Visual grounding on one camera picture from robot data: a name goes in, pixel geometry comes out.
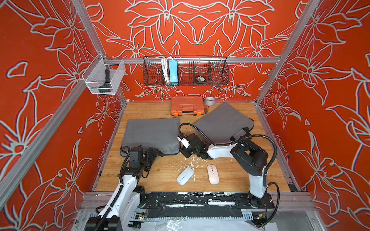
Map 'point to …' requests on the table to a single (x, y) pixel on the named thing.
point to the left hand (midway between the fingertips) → (156, 154)
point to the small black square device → (200, 79)
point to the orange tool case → (187, 106)
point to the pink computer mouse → (213, 174)
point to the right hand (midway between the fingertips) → (181, 145)
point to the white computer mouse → (185, 176)
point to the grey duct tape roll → (210, 101)
